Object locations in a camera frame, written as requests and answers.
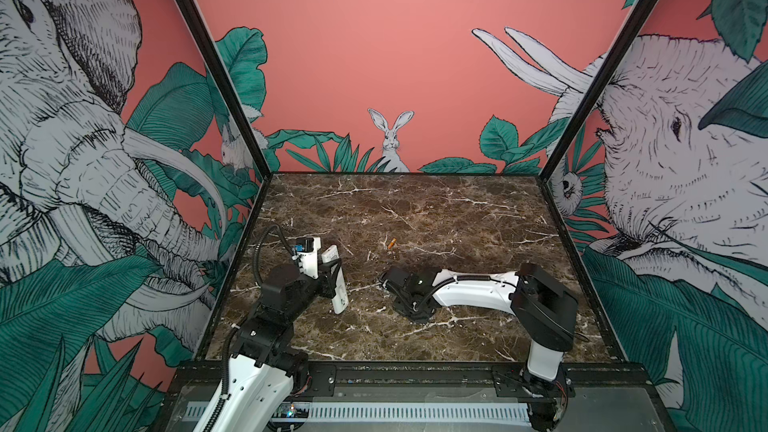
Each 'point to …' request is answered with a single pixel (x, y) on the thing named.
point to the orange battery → (392, 242)
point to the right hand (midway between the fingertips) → (395, 313)
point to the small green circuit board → (292, 411)
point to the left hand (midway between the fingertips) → (339, 258)
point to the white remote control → (340, 300)
